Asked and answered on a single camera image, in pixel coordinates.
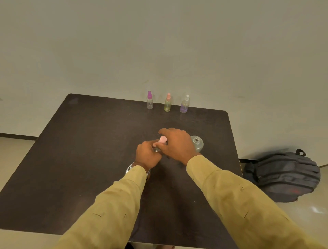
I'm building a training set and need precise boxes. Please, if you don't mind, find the person's left hand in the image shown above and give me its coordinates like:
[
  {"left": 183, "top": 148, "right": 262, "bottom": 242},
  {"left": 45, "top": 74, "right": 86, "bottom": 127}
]
[{"left": 135, "top": 140, "right": 162, "bottom": 172}]

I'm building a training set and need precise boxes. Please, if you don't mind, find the person's right hand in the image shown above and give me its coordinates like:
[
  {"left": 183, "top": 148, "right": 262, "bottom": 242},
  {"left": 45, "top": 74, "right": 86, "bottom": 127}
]
[{"left": 153, "top": 128, "right": 202, "bottom": 166}]

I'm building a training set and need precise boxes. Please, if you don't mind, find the small clear bottle pink cap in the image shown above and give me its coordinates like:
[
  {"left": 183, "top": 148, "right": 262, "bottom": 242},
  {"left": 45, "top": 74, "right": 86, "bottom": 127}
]
[{"left": 153, "top": 136, "right": 168, "bottom": 153}]

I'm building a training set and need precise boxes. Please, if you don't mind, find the large clear bottle blue label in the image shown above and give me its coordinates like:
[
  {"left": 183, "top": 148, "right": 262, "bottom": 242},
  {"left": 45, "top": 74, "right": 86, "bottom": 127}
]
[{"left": 190, "top": 135, "right": 204, "bottom": 152}]

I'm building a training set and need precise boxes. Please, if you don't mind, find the purple-tinted spray bottle white cap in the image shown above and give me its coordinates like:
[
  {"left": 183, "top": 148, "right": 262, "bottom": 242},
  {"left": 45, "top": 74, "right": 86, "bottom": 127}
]
[{"left": 179, "top": 94, "right": 190, "bottom": 114}]

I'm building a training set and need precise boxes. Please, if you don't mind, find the person's right forearm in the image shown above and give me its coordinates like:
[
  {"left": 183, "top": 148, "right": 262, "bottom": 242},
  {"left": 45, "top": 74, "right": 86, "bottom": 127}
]
[{"left": 186, "top": 155, "right": 326, "bottom": 249}]

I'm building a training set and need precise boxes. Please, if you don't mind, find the person's left forearm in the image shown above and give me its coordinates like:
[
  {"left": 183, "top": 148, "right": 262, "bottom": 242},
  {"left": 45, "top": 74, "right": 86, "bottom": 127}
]
[{"left": 52, "top": 165, "right": 147, "bottom": 249}]

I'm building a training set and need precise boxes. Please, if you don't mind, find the silver wristwatch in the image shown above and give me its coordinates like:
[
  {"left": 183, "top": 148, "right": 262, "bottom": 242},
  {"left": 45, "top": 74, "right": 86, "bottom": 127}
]
[{"left": 125, "top": 161, "right": 151, "bottom": 183}]

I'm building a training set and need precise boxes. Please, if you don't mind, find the grey backpack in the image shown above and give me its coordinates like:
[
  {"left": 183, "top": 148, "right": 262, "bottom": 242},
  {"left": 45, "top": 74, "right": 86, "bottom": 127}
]
[{"left": 243, "top": 149, "right": 321, "bottom": 203}]

